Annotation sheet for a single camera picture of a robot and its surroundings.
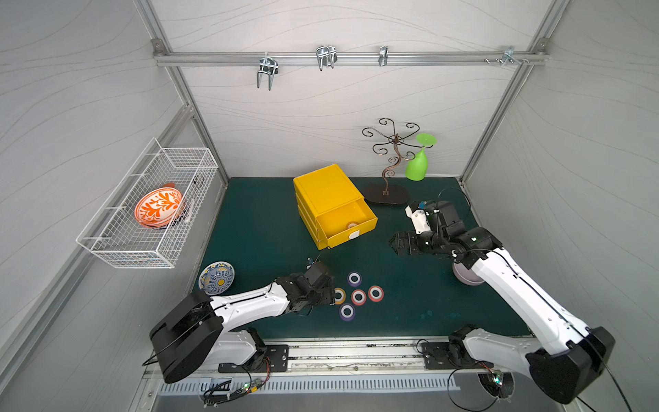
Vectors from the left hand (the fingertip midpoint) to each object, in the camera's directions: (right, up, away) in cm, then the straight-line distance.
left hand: (331, 296), depth 84 cm
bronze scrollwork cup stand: (+21, +36, +30) cm, 51 cm away
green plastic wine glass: (+32, +45, +11) cm, 56 cm away
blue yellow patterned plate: (-41, +5, +5) cm, 41 cm away
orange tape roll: (+4, -1, +2) cm, 4 cm away
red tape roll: (+9, -1, +2) cm, 9 cm away
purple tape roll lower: (+5, -4, -2) cm, 7 cm away
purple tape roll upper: (+8, +4, +5) cm, 11 cm away
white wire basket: (-51, +22, -23) cm, 60 cm away
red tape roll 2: (+14, -1, +2) cm, 15 cm away
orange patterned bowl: (-46, +30, -17) cm, 57 cm away
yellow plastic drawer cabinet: (0, +30, -1) cm, 30 cm away
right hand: (+22, +20, -7) cm, 31 cm away
